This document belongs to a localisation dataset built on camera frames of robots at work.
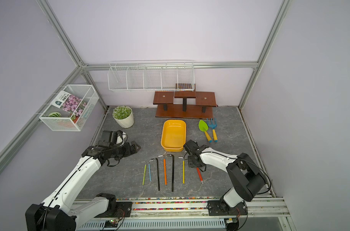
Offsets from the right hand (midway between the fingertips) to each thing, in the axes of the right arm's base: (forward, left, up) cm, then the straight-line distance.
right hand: (194, 162), depth 90 cm
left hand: (+1, +34, +14) cm, 37 cm away
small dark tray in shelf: (+45, +6, +25) cm, 52 cm away
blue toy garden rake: (+28, -17, 0) cm, 33 cm away
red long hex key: (-8, -3, 0) cm, 9 cm away
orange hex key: (-5, +18, 0) cm, 19 cm away
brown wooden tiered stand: (+45, +3, +7) cm, 46 cm away
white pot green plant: (+29, +48, +12) cm, 58 cm away
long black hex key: (-7, +13, +1) cm, 15 cm away
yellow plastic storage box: (+18, +14, 0) cm, 23 cm away
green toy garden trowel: (+28, -10, -1) cm, 30 cm away
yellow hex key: (-6, +7, 0) cm, 9 cm away
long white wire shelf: (+51, +27, +30) cm, 64 cm away
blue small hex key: (-7, +27, 0) cm, 28 cm away
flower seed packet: (+18, +67, +35) cm, 77 cm away
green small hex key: (-7, +31, 0) cm, 31 cm away
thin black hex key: (-6, +23, 0) cm, 23 cm away
